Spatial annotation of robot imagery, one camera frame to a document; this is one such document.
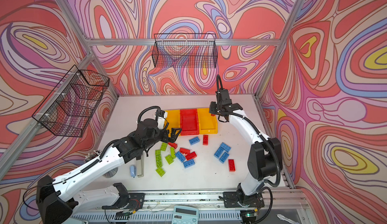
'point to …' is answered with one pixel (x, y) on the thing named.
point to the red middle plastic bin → (189, 122)
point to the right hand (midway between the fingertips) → (214, 110)
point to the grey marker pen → (140, 166)
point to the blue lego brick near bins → (194, 141)
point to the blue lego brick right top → (225, 147)
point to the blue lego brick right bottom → (223, 157)
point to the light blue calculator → (185, 215)
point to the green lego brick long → (158, 156)
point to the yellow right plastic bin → (207, 123)
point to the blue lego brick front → (189, 163)
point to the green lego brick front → (159, 170)
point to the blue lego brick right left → (218, 152)
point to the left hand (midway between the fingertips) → (174, 126)
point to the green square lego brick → (170, 159)
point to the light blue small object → (133, 171)
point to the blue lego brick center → (180, 156)
